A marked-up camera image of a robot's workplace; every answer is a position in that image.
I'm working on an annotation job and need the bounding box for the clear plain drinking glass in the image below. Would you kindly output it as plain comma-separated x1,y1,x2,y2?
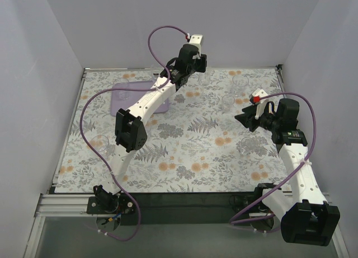
198,70,211,87

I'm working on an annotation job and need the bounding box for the clear faceted tumbler glass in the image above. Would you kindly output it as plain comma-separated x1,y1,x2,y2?
114,78,130,100

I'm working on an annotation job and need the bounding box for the clear champagne flute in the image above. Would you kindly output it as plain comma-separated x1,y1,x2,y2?
150,68,162,88

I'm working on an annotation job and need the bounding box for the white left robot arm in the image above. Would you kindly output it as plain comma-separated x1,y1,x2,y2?
94,36,207,213

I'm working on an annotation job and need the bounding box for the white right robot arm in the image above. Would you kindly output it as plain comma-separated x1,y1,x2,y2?
235,97,340,246

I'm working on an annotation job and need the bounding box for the lilac plastic tray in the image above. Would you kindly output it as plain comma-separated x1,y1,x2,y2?
110,81,154,116

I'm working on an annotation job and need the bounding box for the clear small tumbler glass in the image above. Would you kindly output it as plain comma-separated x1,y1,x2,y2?
221,94,235,112

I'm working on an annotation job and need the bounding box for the clear tall tumbler glass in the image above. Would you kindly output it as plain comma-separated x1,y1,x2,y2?
231,74,248,96

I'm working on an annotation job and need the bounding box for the floral patterned table mat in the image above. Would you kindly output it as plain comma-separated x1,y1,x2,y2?
54,69,287,194

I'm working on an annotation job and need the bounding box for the small clear shot glass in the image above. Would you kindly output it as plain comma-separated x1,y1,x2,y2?
145,120,153,137

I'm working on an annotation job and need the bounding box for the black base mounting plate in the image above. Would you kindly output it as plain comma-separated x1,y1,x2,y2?
86,192,283,228

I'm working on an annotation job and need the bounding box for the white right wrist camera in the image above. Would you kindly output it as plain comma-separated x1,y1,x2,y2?
250,88,269,120

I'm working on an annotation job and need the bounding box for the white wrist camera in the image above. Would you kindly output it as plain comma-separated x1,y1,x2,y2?
186,33,204,54
250,88,269,120

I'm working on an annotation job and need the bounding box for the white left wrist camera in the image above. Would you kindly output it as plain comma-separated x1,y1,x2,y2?
186,33,204,54

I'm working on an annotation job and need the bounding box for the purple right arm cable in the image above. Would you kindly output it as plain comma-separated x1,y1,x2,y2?
229,92,317,233

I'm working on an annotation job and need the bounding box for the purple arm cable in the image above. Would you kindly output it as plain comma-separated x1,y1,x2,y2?
79,25,191,241
229,92,317,233

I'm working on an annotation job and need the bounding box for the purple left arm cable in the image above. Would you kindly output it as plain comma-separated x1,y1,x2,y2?
79,25,191,241

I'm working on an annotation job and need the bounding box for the aluminium frame rail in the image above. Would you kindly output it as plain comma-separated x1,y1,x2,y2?
35,193,336,218

